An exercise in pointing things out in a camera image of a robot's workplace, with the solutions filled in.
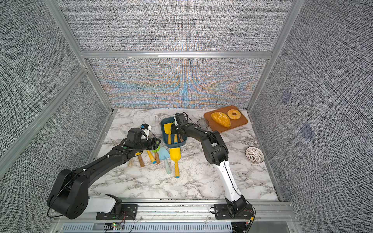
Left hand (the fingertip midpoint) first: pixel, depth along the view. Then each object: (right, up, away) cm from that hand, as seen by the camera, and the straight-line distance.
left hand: (159, 139), depth 86 cm
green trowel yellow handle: (+9, -1, +12) cm, 15 cm away
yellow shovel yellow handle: (-6, -12, +5) cm, 14 cm away
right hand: (+5, +9, +18) cm, 21 cm away
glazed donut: (+54, +17, +27) cm, 63 cm away
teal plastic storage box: (+1, +1, +16) cm, 16 cm away
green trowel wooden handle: (-2, -12, +4) cm, 13 cm away
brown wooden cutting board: (+60, +11, +27) cm, 67 cm away
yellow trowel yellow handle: (+2, +5, +20) cm, 20 cm away
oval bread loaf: (+42, +13, +20) cm, 48 cm away
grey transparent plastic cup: (+28, +9, +14) cm, 32 cm away
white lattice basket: (+59, -10, +6) cm, 61 cm away
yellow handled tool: (+9, -11, +7) cm, 16 cm away
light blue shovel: (+1, -11, +8) cm, 13 cm away
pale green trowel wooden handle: (+13, -2, +11) cm, 17 cm away
